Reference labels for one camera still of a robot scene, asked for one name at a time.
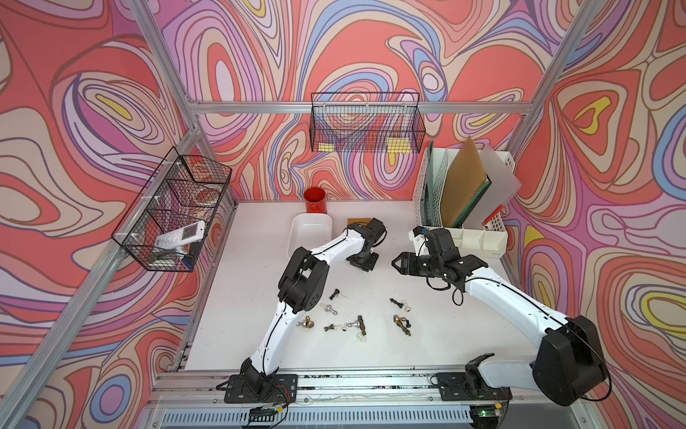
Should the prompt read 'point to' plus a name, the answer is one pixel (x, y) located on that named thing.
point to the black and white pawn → (401, 305)
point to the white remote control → (172, 239)
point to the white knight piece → (362, 338)
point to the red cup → (315, 202)
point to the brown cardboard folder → (464, 179)
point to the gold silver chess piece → (307, 323)
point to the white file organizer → (489, 239)
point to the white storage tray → (310, 231)
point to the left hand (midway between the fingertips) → (367, 267)
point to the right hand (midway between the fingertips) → (400, 270)
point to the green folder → (429, 195)
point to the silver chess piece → (329, 308)
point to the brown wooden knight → (362, 325)
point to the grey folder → (504, 185)
